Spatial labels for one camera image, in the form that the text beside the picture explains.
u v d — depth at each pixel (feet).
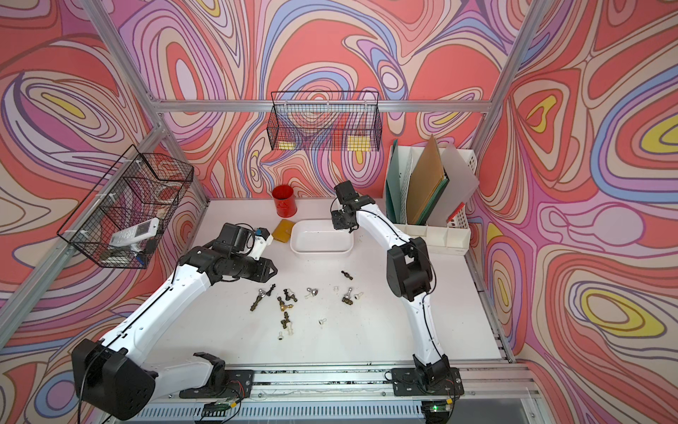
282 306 2.86
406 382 2.39
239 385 2.36
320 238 3.51
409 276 1.91
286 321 2.77
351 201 2.41
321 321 2.76
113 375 1.24
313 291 2.96
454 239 3.35
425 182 3.36
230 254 1.95
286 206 3.57
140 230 2.24
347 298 2.90
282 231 3.43
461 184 2.76
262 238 2.35
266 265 2.26
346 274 3.14
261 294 2.95
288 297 2.96
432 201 2.98
